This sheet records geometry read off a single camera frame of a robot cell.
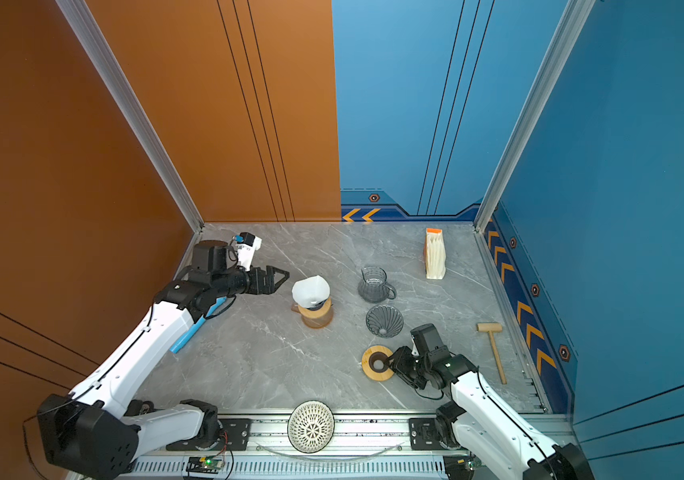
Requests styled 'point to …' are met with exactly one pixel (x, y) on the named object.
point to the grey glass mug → (372, 287)
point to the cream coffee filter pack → (435, 255)
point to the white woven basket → (311, 426)
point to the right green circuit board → (461, 467)
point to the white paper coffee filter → (311, 292)
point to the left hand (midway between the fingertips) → (278, 271)
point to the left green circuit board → (204, 464)
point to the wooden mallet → (491, 328)
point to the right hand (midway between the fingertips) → (386, 367)
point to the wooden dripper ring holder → (318, 313)
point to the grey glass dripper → (384, 321)
